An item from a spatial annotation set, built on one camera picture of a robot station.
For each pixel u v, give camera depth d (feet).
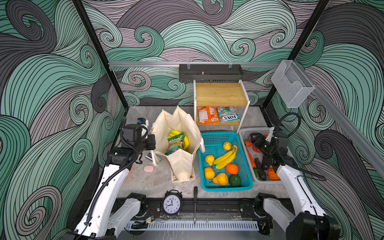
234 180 2.55
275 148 1.96
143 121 2.06
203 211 2.44
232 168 2.67
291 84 2.61
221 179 2.55
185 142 2.95
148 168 2.80
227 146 3.02
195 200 2.49
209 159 2.82
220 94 2.69
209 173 2.66
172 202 2.39
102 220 1.24
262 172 2.68
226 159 2.90
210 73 3.13
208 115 3.02
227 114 3.02
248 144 3.03
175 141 2.90
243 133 3.11
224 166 2.78
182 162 2.40
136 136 1.73
